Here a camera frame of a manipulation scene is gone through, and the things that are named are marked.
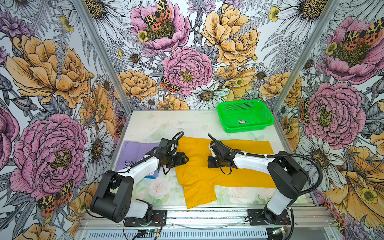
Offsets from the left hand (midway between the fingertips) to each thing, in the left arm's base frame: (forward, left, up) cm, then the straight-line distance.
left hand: (183, 165), depth 88 cm
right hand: (0, -15, -3) cm, 16 cm away
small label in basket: (+37, -43, -4) cm, 57 cm away
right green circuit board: (-32, -46, -5) cm, 56 cm away
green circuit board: (-30, +14, -5) cm, 34 cm away
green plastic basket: (+43, -45, -5) cm, 62 cm away
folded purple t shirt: (+10, +32, -1) cm, 34 cm away
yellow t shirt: (-8, -8, -4) cm, 12 cm away
